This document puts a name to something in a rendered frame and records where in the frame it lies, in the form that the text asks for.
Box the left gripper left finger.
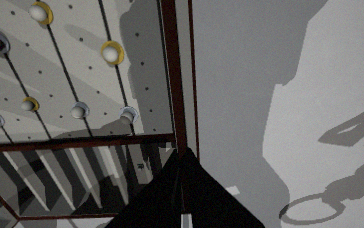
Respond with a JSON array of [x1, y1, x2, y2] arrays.
[[104, 148, 181, 228]]

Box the dark brown jewelry box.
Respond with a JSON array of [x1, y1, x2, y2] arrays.
[[0, 0, 200, 228]]

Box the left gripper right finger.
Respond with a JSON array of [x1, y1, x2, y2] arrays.
[[186, 147, 265, 228]]

